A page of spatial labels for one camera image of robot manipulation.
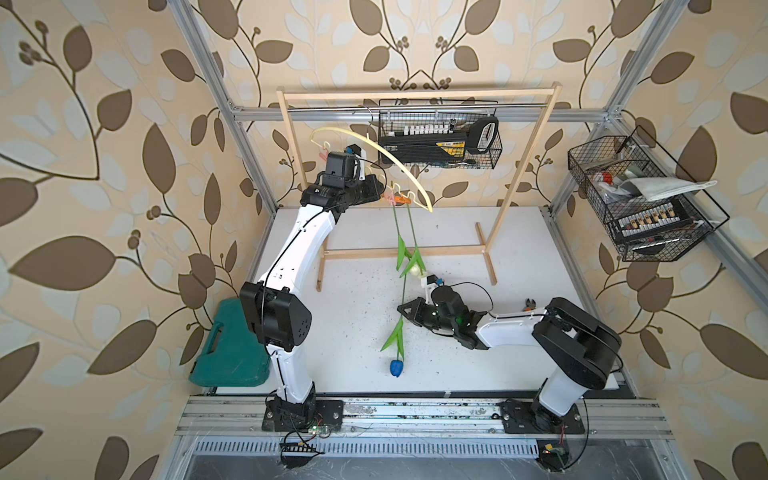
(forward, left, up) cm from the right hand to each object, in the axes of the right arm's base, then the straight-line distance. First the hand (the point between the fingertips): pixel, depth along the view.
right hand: (396, 308), depth 86 cm
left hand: (+23, +1, +28) cm, 36 cm away
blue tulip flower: (-9, 0, -1) cm, 9 cm away
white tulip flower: (+15, -2, +7) cm, 17 cm away
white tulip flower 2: (+13, -7, +2) cm, 15 cm away
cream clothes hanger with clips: (+22, +1, +25) cm, 33 cm away
